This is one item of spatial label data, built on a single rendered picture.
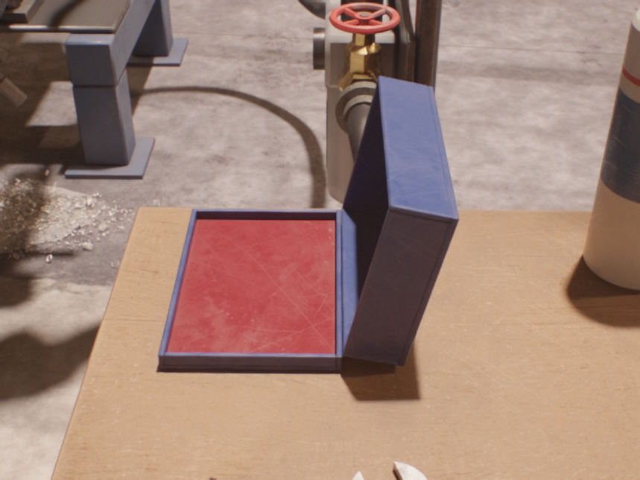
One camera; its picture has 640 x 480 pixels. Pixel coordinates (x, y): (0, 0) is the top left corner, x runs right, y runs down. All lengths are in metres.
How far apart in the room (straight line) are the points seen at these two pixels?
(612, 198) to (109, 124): 1.17
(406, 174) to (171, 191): 1.13
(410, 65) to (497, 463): 0.50
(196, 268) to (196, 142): 1.14
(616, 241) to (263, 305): 0.23
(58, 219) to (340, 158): 0.64
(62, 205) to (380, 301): 1.15
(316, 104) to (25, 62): 0.69
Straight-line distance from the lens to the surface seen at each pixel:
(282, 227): 0.66
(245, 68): 2.05
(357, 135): 0.85
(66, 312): 1.38
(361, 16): 0.95
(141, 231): 0.68
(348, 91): 0.90
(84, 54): 1.60
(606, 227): 0.62
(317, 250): 0.64
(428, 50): 0.91
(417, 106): 0.59
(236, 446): 0.51
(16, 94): 1.42
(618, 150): 0.60
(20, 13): 1.66
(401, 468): 0.49
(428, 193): 0.50
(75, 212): 1.59
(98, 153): 1.68
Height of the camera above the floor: 0.85
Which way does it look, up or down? 35 degrees down
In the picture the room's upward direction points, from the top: straight up
